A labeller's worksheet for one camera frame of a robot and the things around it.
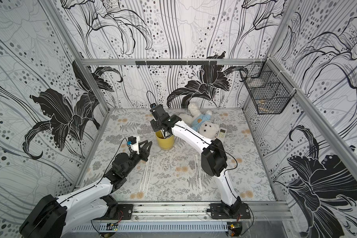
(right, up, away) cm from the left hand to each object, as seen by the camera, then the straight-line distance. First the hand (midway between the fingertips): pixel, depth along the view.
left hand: (152, 144), depth 80 cm
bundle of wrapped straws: (+8, +6, -5) cm, 11 cm away
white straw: (-5, -19, +4) cm, 20 cm away
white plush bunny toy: (+29, +12, +18) cm, 36 cm away
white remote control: (+44, +4, +22) cm, 50 cm away
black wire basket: (+69, +32, +8) cm, 76 cm away
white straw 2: (+25, -18, +5) cm, 31 cm away
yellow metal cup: (+5, -1, +10) cm, 12 cm away
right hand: (+2, +13, +9) cm, 16 cm away
